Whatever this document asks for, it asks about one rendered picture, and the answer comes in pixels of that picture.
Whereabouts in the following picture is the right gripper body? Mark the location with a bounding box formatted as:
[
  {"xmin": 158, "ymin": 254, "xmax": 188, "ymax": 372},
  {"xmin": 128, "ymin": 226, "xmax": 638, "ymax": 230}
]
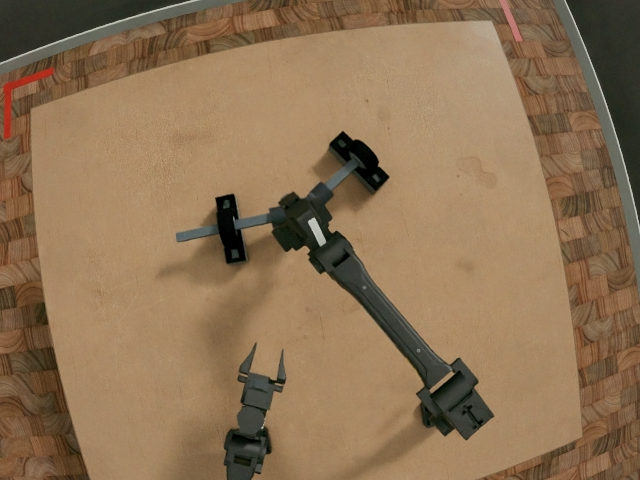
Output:
[{"xmin": 272, "ymin": 204, "xmax": 333, "ymax": 251}]

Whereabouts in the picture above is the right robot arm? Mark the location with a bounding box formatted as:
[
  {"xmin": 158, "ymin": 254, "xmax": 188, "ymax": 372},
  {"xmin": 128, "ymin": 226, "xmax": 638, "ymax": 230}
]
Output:
[{"xmin": 278, "ymin": 191, "xmax": 494, "ymax": 441}]

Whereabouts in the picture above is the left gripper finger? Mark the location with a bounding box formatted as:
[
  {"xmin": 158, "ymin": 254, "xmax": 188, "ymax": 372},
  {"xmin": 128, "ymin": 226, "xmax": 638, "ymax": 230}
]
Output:
[
  {"xmin": 276, "ymin": 349, "xmax": 286, "ymax": 382},
  {"xmin": 239, "ymin": 342, "xmax": 257, "ymax": 371}
]

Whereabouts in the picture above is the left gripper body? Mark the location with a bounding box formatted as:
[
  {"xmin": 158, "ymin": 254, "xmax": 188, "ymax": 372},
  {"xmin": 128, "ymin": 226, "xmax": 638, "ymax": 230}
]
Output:
[{"xmin": 237, "ymin": 369, "xmax": 285, "ymax": 412}]

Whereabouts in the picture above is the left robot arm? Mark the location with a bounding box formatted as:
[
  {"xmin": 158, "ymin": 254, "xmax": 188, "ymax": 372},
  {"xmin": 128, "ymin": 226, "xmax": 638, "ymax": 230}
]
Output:
[{"xmin": 224, "ymin": 379, "xmax": 274, "ymax": 480}]

